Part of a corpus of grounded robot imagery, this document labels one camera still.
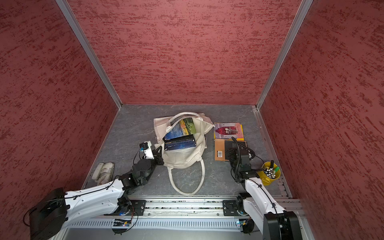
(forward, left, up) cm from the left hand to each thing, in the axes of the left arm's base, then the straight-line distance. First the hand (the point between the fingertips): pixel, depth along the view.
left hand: (162, 149), depth 81 cm
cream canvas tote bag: (0, -9, -10) cm, 13 cm away
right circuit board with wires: (-33, -45, -15) cm, 57 cm away
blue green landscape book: (+19, -8, -5) cm, 21 cm away
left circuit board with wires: (-32, +18, -16) cm, 40 cm away
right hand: (+1, -39, -10) cm, 40 cm away
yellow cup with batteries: (-13, -55, +3) cm, 56 cm away
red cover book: (+22, -40, -12) cm, 47 cm away
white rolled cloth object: (-10, +34, -10) cm, 36 cm away
